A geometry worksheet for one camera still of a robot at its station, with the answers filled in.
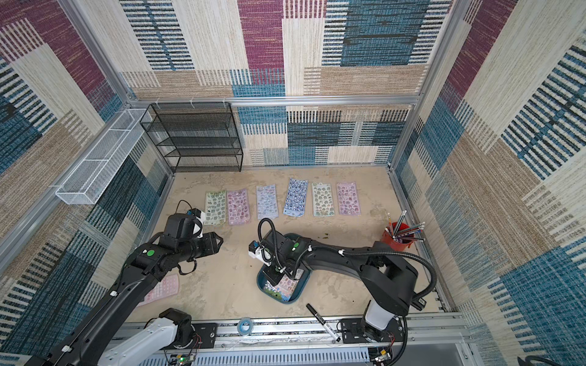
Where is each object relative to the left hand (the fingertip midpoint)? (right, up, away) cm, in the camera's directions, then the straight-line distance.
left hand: (219, 240), depth 77 cm
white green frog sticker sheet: (+38, +11, +31) cm, 50 cm away
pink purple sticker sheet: (-1, +9, +28) cm, 29 cm away
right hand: (+17, -13, +4) cm, 22 cm away
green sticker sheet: (-11, +9, +28) cm, 32 cm away
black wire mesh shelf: (-22, +42, +33) cm, 58 cm away
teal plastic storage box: (+13, -15, +6) cm, 21 cm away
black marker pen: (+34, -26, -2) cm, 43 cm away
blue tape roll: (+9, -28, -1) cm, 29 cm away
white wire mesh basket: (-39, +27, 0) cm, 47 cm away
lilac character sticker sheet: (+50, +12, +30) cm, 59 cm away
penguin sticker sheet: (+26, +13, +31) cm, 42 cm away
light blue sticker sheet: (+12, +12, +31) cm, 35 cm away
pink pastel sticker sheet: (+22, -17, +4) cm, 28 cm away
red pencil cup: (+64, 0, +10) cm, 65 cm away
